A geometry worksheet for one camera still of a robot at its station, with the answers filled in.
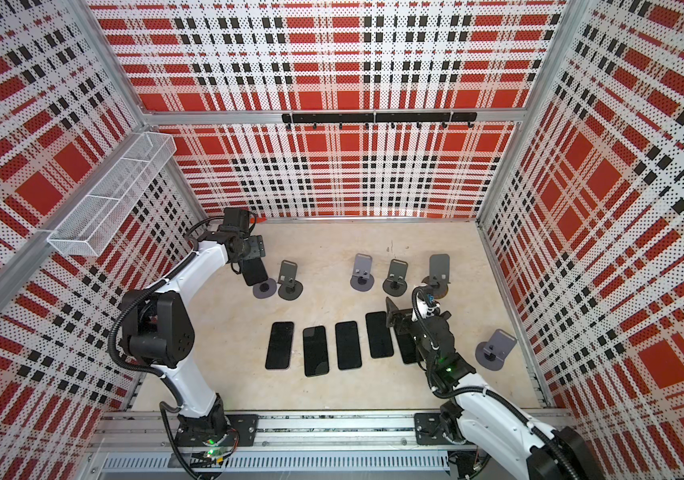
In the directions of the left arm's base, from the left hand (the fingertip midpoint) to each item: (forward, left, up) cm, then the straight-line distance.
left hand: (246, 253), depth 93 cm
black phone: (-3, -2, -6) cm, 7 cm away
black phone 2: (-25, -12, -14) cm, 31 cm away
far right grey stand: (-4, -62, -7) cm, 63 cm away
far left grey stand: (-4, -3, -14) cm, 15 cm away
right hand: (-18, -48, +1) cm, 51 cm away
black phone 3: (-27, -32, -13) cm, 44 cm away
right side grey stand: (-30, -72, -9) cm, 79 cm away
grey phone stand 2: (-5, -49, -10) cm, 50 cm away
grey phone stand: (-3, -37, -10) cm, 38 cm away
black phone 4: (-22, -42, -15) cm, 49 cm away
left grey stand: (-5, -12, -14) cm, 19 cm away
